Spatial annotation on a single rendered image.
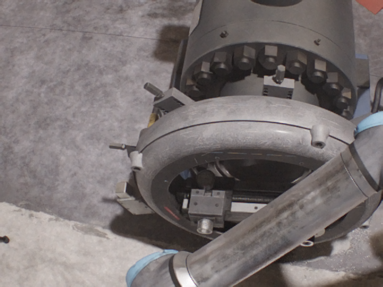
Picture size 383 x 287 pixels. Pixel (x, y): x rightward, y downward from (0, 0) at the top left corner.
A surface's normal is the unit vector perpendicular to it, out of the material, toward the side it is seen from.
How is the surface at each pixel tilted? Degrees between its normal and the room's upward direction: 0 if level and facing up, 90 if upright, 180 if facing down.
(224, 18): 31
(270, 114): 3
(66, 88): 0
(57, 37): 0
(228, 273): 54
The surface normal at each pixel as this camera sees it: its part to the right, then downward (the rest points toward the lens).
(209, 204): -0.12, -0.52
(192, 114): -0.54, -0.48
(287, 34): 0.10, -0.50
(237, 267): -0.13, 0.39
